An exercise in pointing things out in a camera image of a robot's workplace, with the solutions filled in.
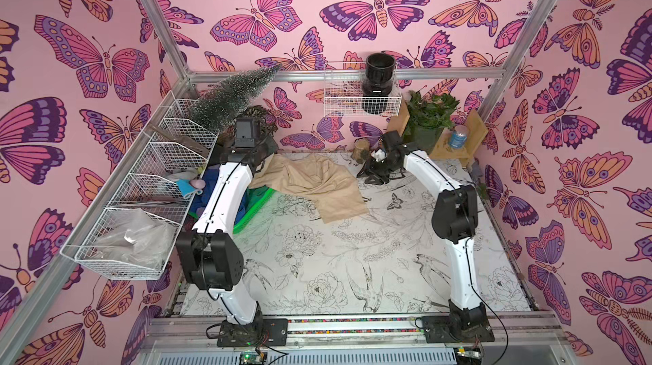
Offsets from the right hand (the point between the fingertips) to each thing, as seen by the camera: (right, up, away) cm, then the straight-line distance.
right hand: (356, 177), depth 96 cm
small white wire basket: (-4, +33, +7) cm, 34 cm away
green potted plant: (+27, +23, -2) cm, 35 cm away
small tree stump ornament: (+4, +12, +17) cm, 21 cm away
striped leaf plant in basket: (-38, +24, +17) cm, 48 cm away
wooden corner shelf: (+16, +21, -2) cm, 27 cm away
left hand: (-28, +13, -11) cm, 33 cm away
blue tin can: (+44, +17, +11) cm, 49 cm away
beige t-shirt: (-17, -1, +13) cm, 22 cm away
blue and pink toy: (-48, -2, -28) cm, 55 cm away
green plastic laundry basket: (-38, -9, -4) cm, 39 cm away
